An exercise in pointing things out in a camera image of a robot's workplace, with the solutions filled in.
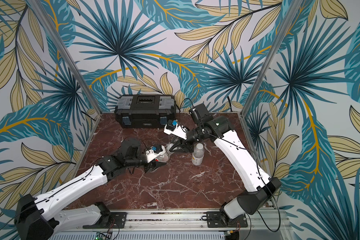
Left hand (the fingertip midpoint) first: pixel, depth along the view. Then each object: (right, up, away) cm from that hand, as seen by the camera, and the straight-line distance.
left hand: (162, 160), depth 72 cm
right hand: (+6, +8, -7) cm, 12 cm away
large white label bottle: (+19, -1, +15) cm, 24 cm away
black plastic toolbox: (-15, +26, +25) cm, 39 cm away
